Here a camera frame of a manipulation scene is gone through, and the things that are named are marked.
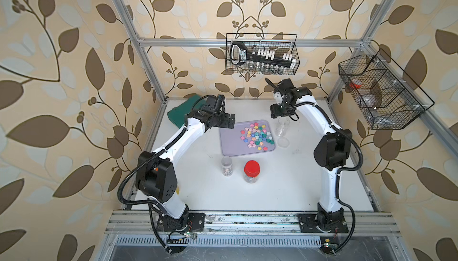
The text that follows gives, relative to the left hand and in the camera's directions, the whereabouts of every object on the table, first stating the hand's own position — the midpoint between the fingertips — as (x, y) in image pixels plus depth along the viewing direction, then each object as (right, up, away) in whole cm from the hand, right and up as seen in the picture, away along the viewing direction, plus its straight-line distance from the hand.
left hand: (224, 117), depth 86 cm
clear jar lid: (+33, -15, +16) cm, 40 cm away
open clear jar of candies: (+2, -25, -2) cm, 25 cm away
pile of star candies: (+19, -10, +16) cm, 27 cm away
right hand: (+28, +2, +8) cm, 30 cm away
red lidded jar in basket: (+61, +15, -5) cm, 63 cm away
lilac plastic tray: (+4, -15, +11) cm, 19 cm away
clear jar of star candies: (+32, -6, +15) cm, 36 cm away
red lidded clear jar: (+13, -24, -8) cm, 28 cm away
